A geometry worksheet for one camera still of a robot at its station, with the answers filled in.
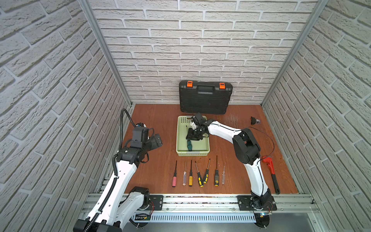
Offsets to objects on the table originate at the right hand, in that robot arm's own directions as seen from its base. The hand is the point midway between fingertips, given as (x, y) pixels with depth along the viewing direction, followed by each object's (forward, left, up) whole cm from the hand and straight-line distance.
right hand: (190, 137), depth 97 cm
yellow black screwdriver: (-29, -4, -1) cm, 29 cm away
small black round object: (+12, -49, -2) cm, 51 cm away
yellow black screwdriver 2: (-26, -8, -1) cm, 27 cm away
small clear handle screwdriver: (-27, -18, -2) cm, 32 cm away
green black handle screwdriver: (-5, +1, -1) cm, 6 cm away
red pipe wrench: (-19, -48, -2) cm, 52 cm away
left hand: (-9, +20, +16) cm, 27 cm away
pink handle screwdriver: (-26, +11, -1) cm, 28 cm away
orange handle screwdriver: (-25, +1, -2) cm, 26 cm away
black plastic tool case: (+22, -12, +16) cm, 30 cm away
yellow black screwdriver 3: (-28, -13, -2) cm, 31 cm away
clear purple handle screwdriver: (-25, +5, -2) cm, 25 cm away
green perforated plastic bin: (-9, -5, +1) cm, 10 cm away
